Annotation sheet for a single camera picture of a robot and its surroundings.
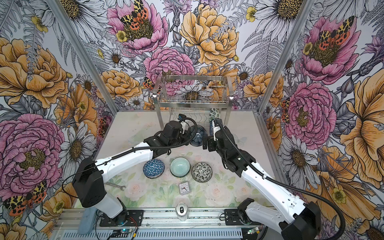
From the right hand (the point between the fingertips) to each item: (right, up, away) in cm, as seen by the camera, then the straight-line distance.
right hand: (212, 139), depth 77 cm
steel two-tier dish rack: (-3, +28, +39) cm, 48 cm away
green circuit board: (+20, -42, -5) cm, 47 cm away
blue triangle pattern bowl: (-33, -18, +13) cm, 40 cm away
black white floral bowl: (-5, -21, +13) cm, 25 cm away
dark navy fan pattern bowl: (-5, +4, +7) cm, 9 cm away
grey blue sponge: (-59, -38, -5) cm, 70 cm away
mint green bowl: (-18, -18, +13) cm, 28 cm away
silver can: (-14, -29, -13) cm, 35 cm away
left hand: (-12, +1, +6) cm, 14 cm away
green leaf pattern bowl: (+5, +16, +35) cm, 38 cm away
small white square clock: (-15, -27, +6) cm, 31 cm away
